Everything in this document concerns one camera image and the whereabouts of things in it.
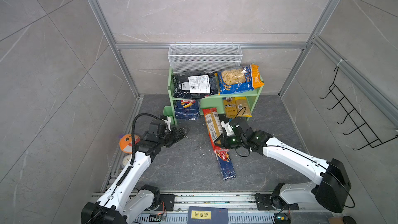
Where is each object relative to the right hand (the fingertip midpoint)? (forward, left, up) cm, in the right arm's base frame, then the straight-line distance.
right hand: (215, 141), depth 77 cm
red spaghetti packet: (+7, 0, +3) cm, 8 cm away
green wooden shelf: (+29, -1, -3) cm, 30 cm away
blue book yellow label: (-30, +5, -13) cm, 33 cm away
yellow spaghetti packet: (+23, -19, -1) cm, 30 cm away
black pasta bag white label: (+24, +10, +17) cm, 31 cm away
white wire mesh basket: (+54, +6, +14) cm, 56 cm away
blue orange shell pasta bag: (+29, -14, +16) cm, 36 cm away
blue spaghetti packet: (-11, -6, -12) cm, 17 cm away
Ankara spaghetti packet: (+23, -11, -1) cm, 26 cm away
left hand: (+5, +16, +3) cm, 17 cm away
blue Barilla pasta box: (+20, +14, +2) cm, 24 cm away
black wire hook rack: (-3, -60, +16) cm, 63 cm away
